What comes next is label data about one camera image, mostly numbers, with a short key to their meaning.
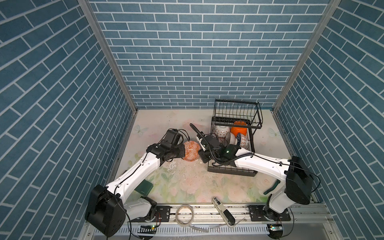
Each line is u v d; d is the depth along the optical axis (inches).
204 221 28.8
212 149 23.8
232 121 42.3
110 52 34.4
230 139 35.8
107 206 15.3
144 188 31.9
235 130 39.0
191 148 34.0
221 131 39.8
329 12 28.7
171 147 24.3
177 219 28.1
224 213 27.7
